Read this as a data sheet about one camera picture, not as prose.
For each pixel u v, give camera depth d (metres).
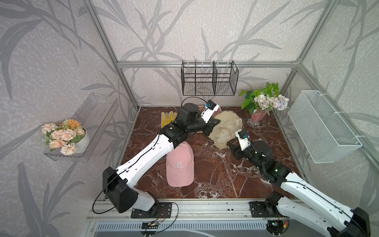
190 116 0.52
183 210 0.76
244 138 0.62
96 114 0.75
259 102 0.85
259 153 0.54
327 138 0.59
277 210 0.62
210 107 0.58
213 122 0.62
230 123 0.83
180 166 0.81
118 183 0.39
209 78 1.05
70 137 0.51
